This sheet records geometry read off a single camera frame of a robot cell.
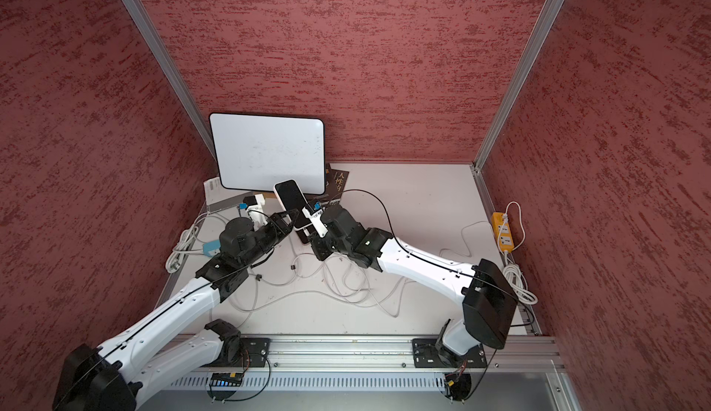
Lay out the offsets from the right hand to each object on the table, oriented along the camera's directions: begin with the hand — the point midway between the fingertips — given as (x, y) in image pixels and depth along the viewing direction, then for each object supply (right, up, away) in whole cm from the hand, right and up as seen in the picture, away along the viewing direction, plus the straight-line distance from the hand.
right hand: (311, 243), depth 76 cm
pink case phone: (-2, +3, 0) cm, 4 cm away
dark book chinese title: (+3, +19, +37) cm, 42 cm away
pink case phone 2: (-6, +13, +3) cm, 15 cm away
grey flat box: (-42, +12, +30) cm, 53 cm away
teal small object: (-36, -5, +14) cm, 39 cm away
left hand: (-3, +8, 0) cm, 8 cm away
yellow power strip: (+66, -2, +19) cm, 69 cm away
